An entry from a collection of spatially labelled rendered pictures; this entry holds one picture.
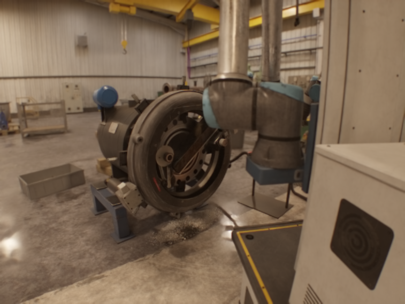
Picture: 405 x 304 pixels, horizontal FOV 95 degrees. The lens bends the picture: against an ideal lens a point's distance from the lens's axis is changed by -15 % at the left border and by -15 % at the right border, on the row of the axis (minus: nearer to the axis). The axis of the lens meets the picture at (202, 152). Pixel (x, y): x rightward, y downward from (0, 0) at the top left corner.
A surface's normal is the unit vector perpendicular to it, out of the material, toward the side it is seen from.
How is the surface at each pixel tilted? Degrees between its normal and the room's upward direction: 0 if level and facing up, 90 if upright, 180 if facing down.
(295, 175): 90
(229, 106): 85
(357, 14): 90
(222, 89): 81
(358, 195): 90
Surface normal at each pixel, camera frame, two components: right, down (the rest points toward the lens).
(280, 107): -0.30, 0.23
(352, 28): 0.12, 0.25
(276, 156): -0.32, -0.11
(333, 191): -0.99, 0.03
